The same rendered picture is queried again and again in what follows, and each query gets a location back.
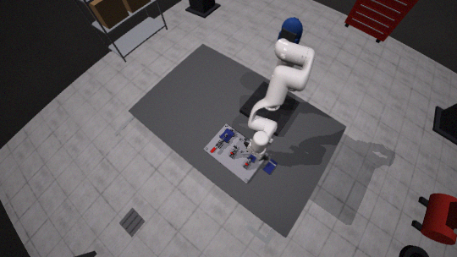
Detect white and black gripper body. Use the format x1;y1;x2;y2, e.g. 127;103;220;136
247;142;266;160

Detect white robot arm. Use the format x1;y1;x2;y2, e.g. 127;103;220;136
248;38;316;153

